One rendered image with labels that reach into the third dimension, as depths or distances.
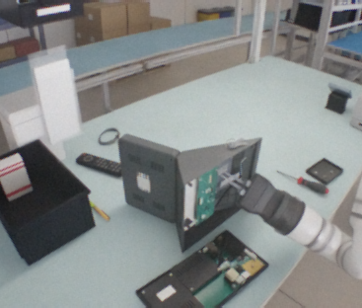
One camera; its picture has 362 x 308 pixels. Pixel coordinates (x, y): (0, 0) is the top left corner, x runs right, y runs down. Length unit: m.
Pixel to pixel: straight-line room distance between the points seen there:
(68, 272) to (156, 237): 0.22
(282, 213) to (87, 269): 0.43
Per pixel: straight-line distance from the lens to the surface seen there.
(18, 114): 0.89
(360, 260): 0.66
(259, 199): 0.59
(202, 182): 0.61
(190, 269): 0.65
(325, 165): 1.05
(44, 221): 0.68
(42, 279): 0.71
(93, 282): 0.68
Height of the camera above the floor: 1.56
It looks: 35 degrees down
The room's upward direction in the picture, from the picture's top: 1 degrees clockwise
